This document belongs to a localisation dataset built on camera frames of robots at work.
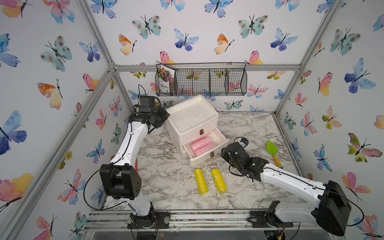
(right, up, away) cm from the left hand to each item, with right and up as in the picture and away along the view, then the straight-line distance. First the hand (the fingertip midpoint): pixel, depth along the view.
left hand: (170, 113), depth 83 cm
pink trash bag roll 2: (+19, -20, +3) cm, 28 cm away
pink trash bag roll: (+16, -17, +5) cm, 24 cm away
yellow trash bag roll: (+17, -39, -1) cm, 42 cm away
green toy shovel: (+64, -22, +17) cm, 70 cm away
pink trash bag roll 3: (+19, -14, +8) cm, 25 cm away
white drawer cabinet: (+12, -7, -1) cm, 14 cm away
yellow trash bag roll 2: (+28, -39, +1) cm, 48 cm away
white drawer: (+27, -14, +12) cm, 33 cm away
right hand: (+29, -20, -3) cm, 35 cm away
